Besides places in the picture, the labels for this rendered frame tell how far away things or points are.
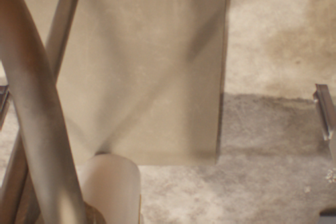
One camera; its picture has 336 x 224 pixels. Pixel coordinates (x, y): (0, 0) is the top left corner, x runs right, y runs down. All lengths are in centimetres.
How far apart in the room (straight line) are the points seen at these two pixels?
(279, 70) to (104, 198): 39
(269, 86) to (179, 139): 19
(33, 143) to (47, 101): 3
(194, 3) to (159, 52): 10
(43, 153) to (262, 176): 74
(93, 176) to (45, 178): 26
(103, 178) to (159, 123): 33
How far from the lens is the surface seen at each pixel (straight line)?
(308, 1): 80
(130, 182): 61
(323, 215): 116
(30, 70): 35
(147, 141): 95
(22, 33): 35
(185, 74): 84
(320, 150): 101
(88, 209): 41
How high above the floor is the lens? 66
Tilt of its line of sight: 48 degrees down
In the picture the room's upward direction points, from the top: 179 degrees counter-clockwise
